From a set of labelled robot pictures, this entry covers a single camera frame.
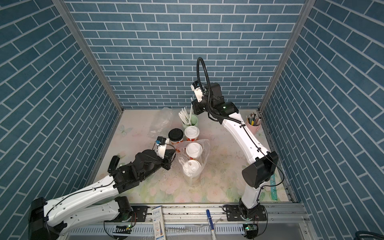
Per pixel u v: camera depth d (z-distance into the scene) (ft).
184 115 3.10
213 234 2.23
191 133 2.78
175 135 2.71
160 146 1.99
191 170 2.32
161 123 3.55
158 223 2.31
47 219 1.30
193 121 3.48
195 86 2.11
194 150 2.55
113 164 2.91
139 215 2.43
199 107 2.22
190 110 2.67
